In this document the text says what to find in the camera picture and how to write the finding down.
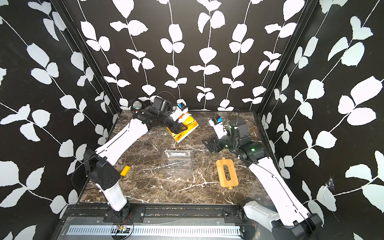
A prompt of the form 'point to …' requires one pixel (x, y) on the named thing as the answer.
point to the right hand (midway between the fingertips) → (207, 134)
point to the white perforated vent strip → (106, 231)
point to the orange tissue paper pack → (187, 120)
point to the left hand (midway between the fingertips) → (183, 121)
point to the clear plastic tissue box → (177, 164)
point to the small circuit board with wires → (121, 229)
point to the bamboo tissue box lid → (223, 183)
